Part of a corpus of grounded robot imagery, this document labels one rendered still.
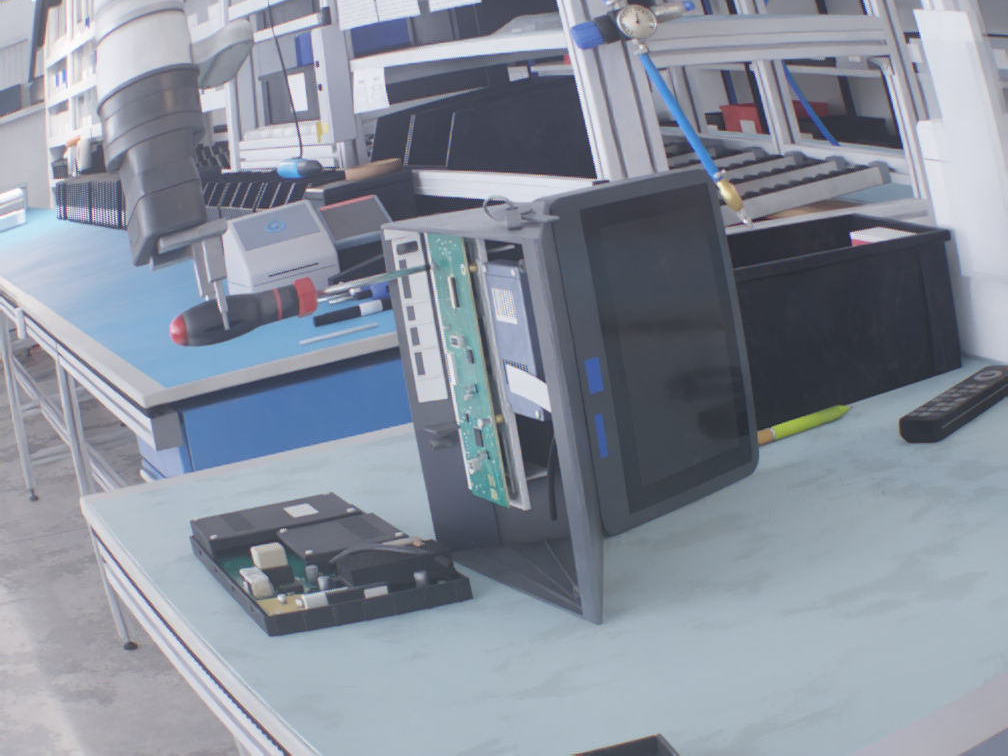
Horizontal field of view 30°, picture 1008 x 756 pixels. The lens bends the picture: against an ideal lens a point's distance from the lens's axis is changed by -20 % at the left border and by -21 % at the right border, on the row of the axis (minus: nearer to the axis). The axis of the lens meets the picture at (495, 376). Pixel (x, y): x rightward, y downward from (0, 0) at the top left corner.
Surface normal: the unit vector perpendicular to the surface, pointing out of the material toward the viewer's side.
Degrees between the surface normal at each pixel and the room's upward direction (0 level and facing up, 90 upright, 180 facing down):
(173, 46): 73
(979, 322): 90
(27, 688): 0
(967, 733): 30
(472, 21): 90
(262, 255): 41
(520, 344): 90
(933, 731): 9
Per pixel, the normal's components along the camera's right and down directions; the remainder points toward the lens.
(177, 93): 0.66, -0.29
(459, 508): -0.18, 0.20
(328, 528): -0.17, -0.97
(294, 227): 0.02, -0.80
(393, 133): 0.34, 0.10
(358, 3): -0.91, 0.23
